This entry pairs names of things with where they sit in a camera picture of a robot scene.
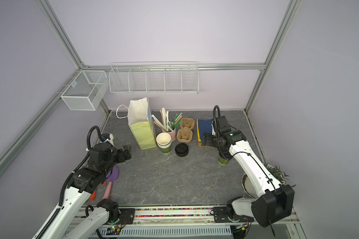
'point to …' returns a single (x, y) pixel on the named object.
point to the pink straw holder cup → (173, 133)
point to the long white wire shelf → (154, 77)
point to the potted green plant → (250, 190)
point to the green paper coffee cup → (222, 161)
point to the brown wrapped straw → (159, 126)
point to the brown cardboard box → (199, 144)
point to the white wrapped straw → (166, 115)
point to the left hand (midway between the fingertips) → (122, 149)
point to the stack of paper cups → (164, 140)
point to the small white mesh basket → (84, 92)
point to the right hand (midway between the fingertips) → (210, 141)
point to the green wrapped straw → (173, 125)
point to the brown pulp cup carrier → (185, 133)
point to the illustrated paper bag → (141, 122)
